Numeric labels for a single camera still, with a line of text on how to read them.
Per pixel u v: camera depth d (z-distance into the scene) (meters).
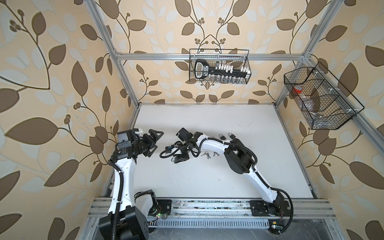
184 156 0.84
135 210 0.39
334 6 0.71
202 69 0.85
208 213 0.74
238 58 0.91
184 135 0.79
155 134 0.70
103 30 0.80
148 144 0.68
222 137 1.02
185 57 0.91
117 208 0.39
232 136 1.02
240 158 0.59
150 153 0.75
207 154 0.94
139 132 0.73
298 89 0.88
